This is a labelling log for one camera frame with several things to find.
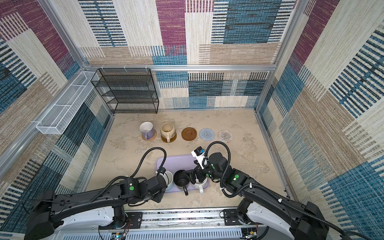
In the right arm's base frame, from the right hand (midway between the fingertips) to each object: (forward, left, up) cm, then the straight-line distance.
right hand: (190, 170), depth 74 cm
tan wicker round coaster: (+32, +25, -14) cm, 43 cm away
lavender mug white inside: (+35, +30, -11) cm, 48 cm away
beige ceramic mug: (+32, +15, -10) cm, 37 cm away
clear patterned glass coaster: (+30, -24, -16) cm, 41 cm away
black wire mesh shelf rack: (+60, +45, +3) cm, 75 cm away
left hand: (-6, +14, -9) cm, 17 cm away
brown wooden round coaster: (+32, +1, -15) cm, 36 cm away
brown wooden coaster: (+27, +12, -13) cm, 32 cm away
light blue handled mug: (-7, +9, +6) cm, 13 cm away
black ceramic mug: (0, +5, -14) cm, 15 cm away
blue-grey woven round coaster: (+31, -11, -15) cm, 36 cm away
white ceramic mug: (-6, -5, -7) cm, 11 cm away
